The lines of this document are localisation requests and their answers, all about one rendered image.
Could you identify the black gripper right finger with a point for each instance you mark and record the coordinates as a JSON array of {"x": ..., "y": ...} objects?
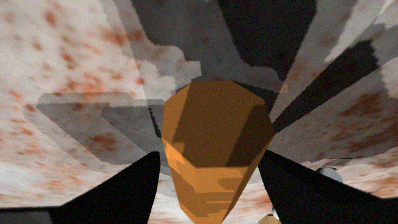
[{"x": 300, "y": 195}]

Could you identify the grey cylinder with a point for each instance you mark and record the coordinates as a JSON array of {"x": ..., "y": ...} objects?
[{"x": 329, "y": 172}]

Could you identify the orange-brown hook pick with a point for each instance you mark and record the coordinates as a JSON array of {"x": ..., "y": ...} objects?
[{"x": 214, "y": 134}]

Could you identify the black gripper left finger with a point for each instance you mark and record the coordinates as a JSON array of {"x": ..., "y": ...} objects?
[{"x": 125, "y": 198}]

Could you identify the tan cardboard box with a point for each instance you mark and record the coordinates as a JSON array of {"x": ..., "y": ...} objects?
[{"x": 270, "y": 219}]

